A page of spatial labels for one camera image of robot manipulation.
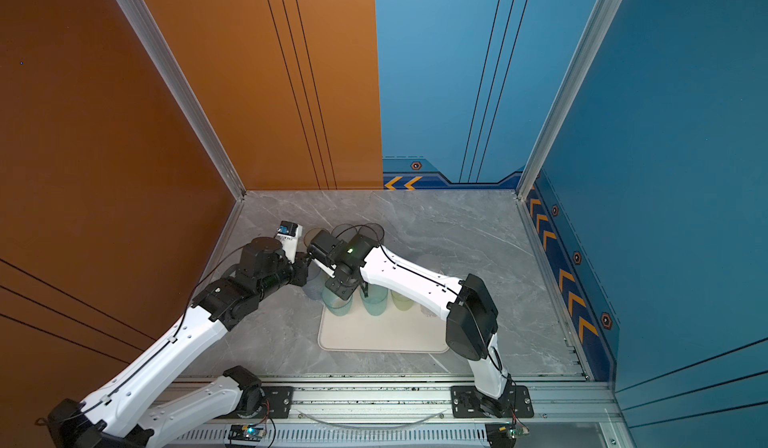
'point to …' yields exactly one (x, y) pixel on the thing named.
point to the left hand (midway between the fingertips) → (310, 253)
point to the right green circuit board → (504, 435)
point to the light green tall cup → (402, 302)
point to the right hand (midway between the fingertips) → (343, 283)
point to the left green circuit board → (245, 433)
